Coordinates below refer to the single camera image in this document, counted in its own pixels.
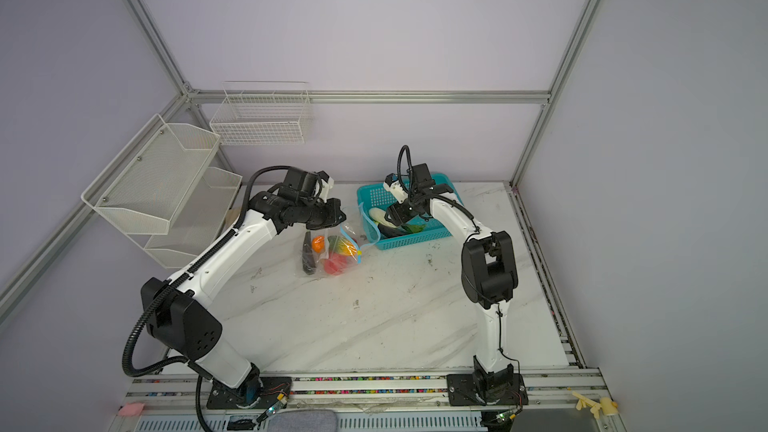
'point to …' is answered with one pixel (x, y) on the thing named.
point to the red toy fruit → (335, 264)
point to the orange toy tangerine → (318, 243)
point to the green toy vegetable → (341, 246)
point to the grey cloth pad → (303, 421)
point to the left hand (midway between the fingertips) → (344, 218)
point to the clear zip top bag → (329, 252)
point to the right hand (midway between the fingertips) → (392, 209)
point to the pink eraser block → (132, 409)
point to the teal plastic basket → (377, 196)
